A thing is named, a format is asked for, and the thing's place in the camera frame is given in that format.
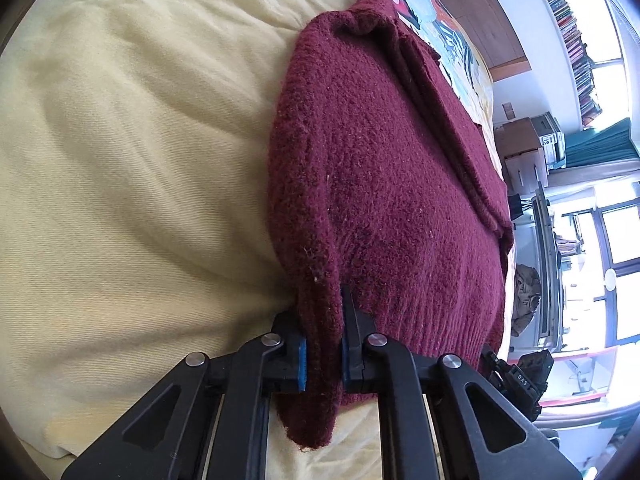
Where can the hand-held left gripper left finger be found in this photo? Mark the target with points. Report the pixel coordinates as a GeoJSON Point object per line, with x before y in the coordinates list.
{"type": "Point", "coordinates": [240, 375]}

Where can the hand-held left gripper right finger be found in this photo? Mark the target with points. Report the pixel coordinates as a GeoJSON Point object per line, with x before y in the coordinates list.
{"type": "Point", "coordinates": [400, 380]}

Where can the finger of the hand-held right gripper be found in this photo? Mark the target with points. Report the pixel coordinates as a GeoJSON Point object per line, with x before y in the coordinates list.
{"type": "Point", "coordinates": [490, 360]}

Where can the dark red knitted sweater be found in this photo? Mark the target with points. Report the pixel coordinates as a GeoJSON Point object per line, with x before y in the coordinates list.
{"type": "Point", "coordinates": [390, 185]}

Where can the pile of clothes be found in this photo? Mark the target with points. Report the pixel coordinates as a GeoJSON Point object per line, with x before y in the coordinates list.
{"type": "Point", "coordinates": [526, 300]}

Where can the grey desk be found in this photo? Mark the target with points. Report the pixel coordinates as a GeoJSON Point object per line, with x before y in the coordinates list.
{"type": "Point", "coordinates": [546, 270]}

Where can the window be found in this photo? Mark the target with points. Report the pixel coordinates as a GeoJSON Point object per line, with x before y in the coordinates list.
{"type": "Point", "coordinates": [615, 270]}

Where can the black bag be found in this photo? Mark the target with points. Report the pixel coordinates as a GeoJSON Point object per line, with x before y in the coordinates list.
{"type": "Point", "coordinates": [520, 206]}

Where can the wooden nightstand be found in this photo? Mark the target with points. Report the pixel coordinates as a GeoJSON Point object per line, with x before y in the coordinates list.
{"type": "Point", "coordinates": [520, 155]}

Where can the grey printer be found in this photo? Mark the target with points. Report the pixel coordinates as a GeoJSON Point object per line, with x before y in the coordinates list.
{"type": "Point", "coordinates": [550, 140]}

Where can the yellow printed duvet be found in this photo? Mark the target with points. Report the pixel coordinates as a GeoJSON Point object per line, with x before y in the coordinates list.
{"type": "Point", "coordinates": [140, 160]}

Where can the teal curtain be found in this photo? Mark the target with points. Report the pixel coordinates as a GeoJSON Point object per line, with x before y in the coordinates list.
{"type": "Point", "coordinates": [605, 145]}

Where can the row of books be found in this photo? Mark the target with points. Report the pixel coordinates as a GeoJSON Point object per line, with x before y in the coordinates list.
{"type": "Point", "coordinates": [570, 30]}

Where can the wooden headboard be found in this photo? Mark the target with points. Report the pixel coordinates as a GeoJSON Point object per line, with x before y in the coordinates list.
{"type": "Point", "coordinates": [480, 5]}

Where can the wall socket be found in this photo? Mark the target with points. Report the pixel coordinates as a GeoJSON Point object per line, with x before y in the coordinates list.
{"type": "Point", "coordinates": [509, 111]}

